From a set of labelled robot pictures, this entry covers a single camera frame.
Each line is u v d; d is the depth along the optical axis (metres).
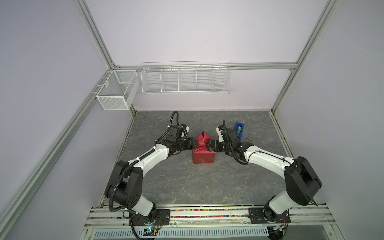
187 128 0.84
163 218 0.73
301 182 0.44
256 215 0.74
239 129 1.02
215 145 0.77
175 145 0.68
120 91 1.06
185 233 1.57
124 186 0.44
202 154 0.85
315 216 0.76
